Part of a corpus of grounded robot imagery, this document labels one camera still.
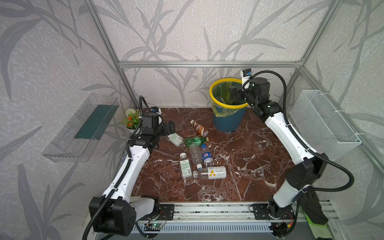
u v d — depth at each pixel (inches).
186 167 34.1
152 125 22.8
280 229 29.0
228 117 34.6
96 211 14.2
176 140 38.0
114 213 15.0
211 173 31.7
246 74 24.8
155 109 27.1
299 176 20.3
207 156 34.8
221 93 40.3
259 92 22.0
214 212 29.6
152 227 27.9
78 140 25.3
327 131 25.2
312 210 29.1
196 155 35.0
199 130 39.8
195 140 38.5
